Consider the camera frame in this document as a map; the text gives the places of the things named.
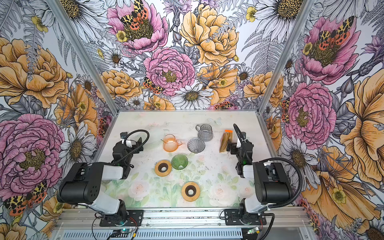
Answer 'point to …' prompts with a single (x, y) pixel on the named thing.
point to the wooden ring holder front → (190, 191)
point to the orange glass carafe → (170, 143)
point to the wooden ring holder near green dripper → (163, 168)
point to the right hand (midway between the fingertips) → (236, 143)
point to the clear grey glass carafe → (205, 132)
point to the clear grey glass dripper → (196, 145)
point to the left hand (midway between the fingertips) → (134, 142)
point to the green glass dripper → (179, 161)
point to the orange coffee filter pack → (226, 137)
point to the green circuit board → (253, 231)
